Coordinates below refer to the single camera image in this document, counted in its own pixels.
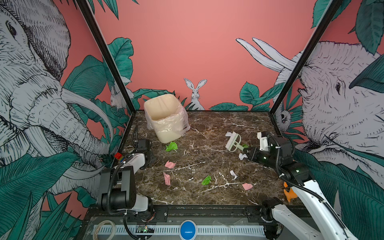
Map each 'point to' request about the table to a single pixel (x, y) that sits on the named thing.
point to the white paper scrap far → (228, 134)
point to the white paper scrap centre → (232, 173)
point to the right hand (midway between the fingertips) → (242, 148)
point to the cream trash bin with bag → (165, 115)
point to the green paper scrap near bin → (171, 146)
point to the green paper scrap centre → (206, 180)
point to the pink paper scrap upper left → (170, 165)
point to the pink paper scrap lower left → (167, 179)
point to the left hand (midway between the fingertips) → (148, 156)
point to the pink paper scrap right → (247, 186)
